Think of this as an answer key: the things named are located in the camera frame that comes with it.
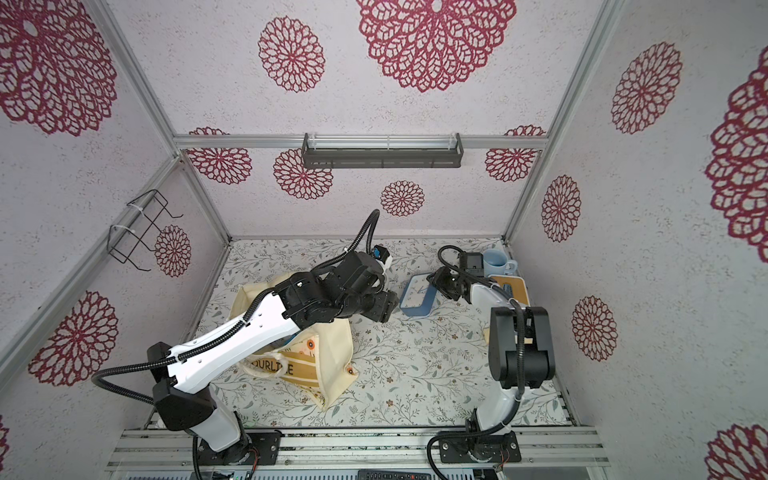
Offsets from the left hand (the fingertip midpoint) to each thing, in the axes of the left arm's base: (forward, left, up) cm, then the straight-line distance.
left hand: (384, 300), depth 69 cm
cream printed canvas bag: (-10, +16, -12) cm, 22 cm away
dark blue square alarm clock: (+13, -10, -19) cm, 25 cm away
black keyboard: (-32, -2, -25) cm, 41 cm away
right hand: (+21, -15, -18) cm, 32 cm away
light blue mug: (+30, -39, -23) cm, 54 cm away
